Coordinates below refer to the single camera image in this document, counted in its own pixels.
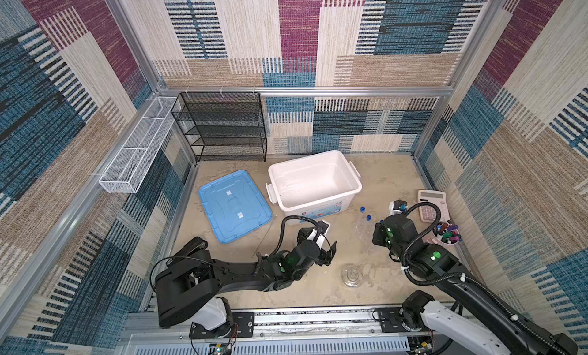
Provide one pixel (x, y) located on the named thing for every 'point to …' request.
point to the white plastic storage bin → (313, 188)
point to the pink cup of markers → (445, 233)
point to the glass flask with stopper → (351, 277)
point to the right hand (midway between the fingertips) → (378, 229)
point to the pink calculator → (428, 213)
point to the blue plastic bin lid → (234, 205)
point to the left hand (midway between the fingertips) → (326, 234)
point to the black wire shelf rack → (223, 125)
